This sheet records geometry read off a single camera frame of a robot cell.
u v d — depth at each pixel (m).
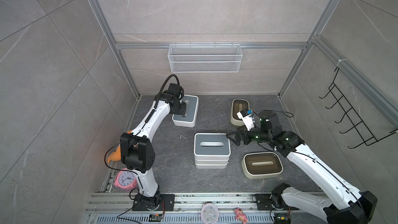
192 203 0.74
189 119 0.80
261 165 0.81
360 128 0.65
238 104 1.07
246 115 0.63
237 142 0.63
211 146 0.76
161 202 0.73
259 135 0.59
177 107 0.77
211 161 0.76
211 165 0.80
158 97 0.60
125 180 0.78
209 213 0.69
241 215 0.68
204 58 1.01
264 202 0.73
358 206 0.37
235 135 0.62
